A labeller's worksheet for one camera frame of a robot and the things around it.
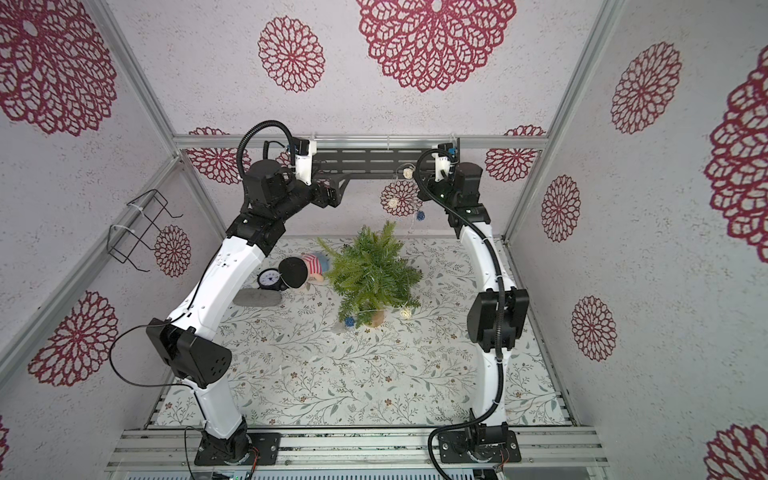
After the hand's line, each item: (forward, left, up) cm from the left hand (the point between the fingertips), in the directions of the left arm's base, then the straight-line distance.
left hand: (333, 170), depth 71 cm
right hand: (+10, -20, -6) cm, 23 cm away
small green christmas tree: (-19, -9, -17) cm, 27 cm away
